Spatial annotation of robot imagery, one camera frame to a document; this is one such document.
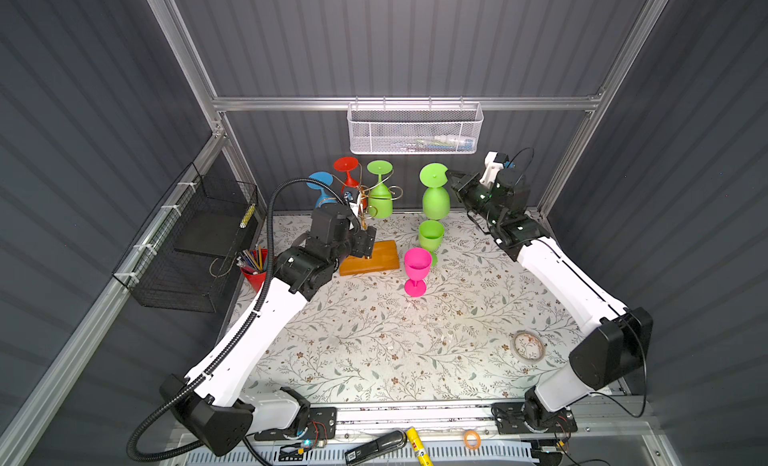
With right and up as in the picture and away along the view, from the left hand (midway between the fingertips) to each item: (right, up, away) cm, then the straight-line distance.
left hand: (354, 223), depth 71 cm
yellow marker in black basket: (-32, +3, +14) cm, 35 cm away
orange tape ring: (+29, -51, +1) cm, 59 cm away
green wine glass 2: (+6, +7, +21) cm, 23 cm away
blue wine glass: (-10, +14, +14) cm, 22 cm away
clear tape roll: (+49, -35, +16) cm, 62 cm away
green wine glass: (+22, -3, +26) cm, 34 cm away
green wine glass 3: (+21, +6, +10) cm, 24 cm away
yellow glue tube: (+16, -53, -1) cm, 55 cm away
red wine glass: (-4, +19, +18) cm, 26 cm away
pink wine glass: (+17, -12, +15) cm, 26 cm away
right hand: (+22, +12, +1) cm, 26 cm away
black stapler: (+8, -51, -3) cm, 52 cm away
